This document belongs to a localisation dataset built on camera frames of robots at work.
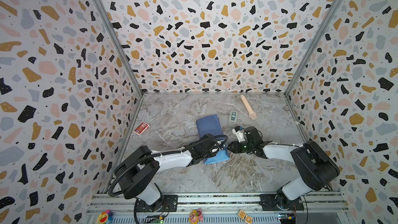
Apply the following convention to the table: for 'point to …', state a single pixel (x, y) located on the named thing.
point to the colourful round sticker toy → (104, 217)
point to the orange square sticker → (241, 214)
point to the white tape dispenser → (232, 118)
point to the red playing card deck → (141, 128)
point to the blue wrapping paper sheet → (211, 125)
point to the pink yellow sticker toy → (195, 215)
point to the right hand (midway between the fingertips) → (226, 144)
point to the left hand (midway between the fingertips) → (211, 139)
